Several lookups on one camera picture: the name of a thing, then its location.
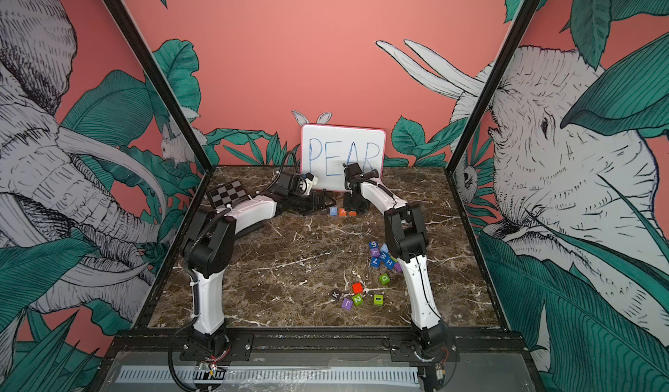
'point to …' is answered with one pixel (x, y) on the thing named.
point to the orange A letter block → (342, 212)
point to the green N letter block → (358, 299)
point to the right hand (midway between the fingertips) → (348, 204)
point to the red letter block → (357, 287)
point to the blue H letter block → (389, 263)
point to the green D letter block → (384, 279)
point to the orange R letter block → (354, 213)
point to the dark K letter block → (336, 294)
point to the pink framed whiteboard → (326, 147)
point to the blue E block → (333, 211)
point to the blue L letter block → (375, 261)
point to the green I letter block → (378, 300)
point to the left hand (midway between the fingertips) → (330, 201)
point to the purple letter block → (347, 303)
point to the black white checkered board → (224, 195)
